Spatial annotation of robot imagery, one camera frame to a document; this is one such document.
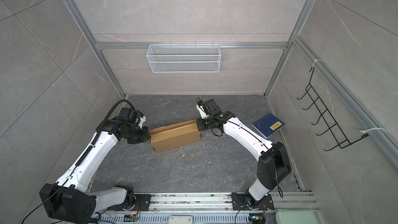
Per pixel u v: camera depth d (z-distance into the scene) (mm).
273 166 439
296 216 674
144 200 733
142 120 685
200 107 751
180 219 673
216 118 579
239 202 729
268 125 1013
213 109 635
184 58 996
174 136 794
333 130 644
